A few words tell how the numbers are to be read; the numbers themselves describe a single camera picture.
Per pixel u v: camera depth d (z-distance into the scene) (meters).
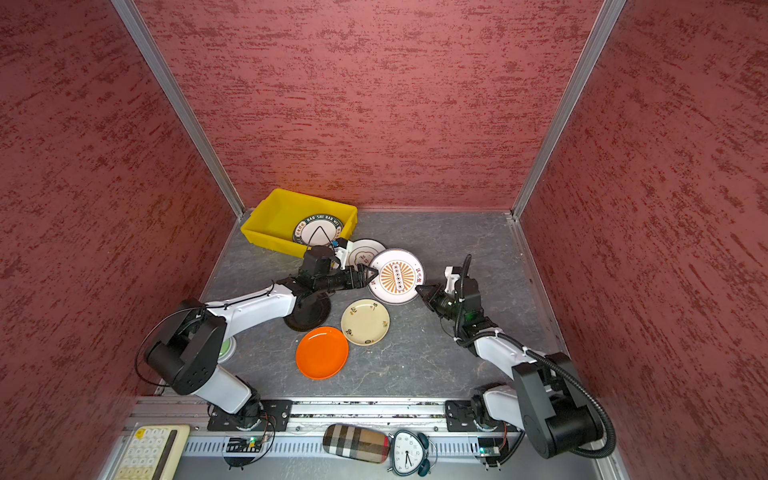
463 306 0.67
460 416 0.74
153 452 0.67
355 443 0.68
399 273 0.89
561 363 0.44
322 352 0.85
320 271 0.70
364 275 0.78
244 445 0.71
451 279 0.81
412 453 0.66
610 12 0.71
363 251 1.06
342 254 0.81
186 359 0.45
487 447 0.71
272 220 1.14
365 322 0.90
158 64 0.79
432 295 0.76
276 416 0.74
